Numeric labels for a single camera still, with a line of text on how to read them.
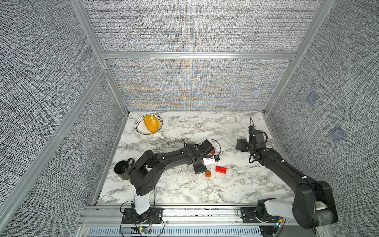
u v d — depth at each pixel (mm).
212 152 726
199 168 772
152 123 1033
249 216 728
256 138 663
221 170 878
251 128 768
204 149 689
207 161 770
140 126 1070
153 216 733
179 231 702
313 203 413
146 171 512
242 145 797
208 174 860
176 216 748
